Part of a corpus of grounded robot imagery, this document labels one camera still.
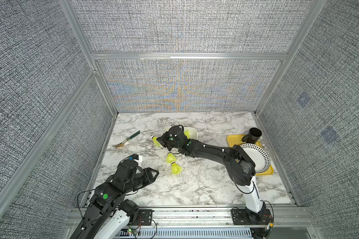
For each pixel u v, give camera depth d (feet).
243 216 2.38
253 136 3.11
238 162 1.86
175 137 2.25
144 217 2.41
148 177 1.95
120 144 3.29
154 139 2.93
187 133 3.47
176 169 2.95
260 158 3.05
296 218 2.49
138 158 2.16
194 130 3.36
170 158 3.11
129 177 1.70
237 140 3.41
